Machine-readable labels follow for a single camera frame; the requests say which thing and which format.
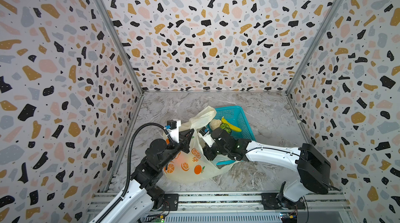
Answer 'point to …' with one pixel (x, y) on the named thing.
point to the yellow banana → (232, 127)
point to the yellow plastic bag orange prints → (194, 166)
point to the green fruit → (226, 127)
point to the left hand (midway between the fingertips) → (193, 128)
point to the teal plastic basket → (235, 116)
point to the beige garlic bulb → (215, 123)
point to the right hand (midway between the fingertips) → (198, 147)
